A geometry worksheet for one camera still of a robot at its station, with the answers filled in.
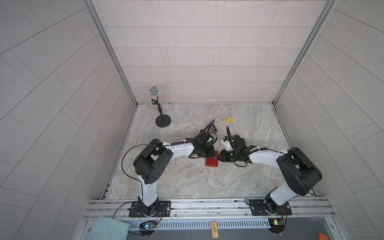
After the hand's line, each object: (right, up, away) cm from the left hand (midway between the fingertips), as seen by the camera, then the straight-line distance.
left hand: (219, 153), depth 88 cm
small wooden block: (-5, -27, -23) cm, 36 cm away
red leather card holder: (-4, -4, -2) cm, 6 cm away
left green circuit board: (-35, -26, -24) cm, 49 cm away
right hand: (-1, -3, +1) cm, 3 cm away
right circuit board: (+24, -28, -20) cm, 42 cm away
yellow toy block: (+10, +19, +17) cm, 28 cm away
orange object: (+41, -29, -25) cm, 56 cm away
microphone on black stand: (-37, +19, +17) cm, 45 cm away
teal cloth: (-52, -26, -24) cm, 63 cm away
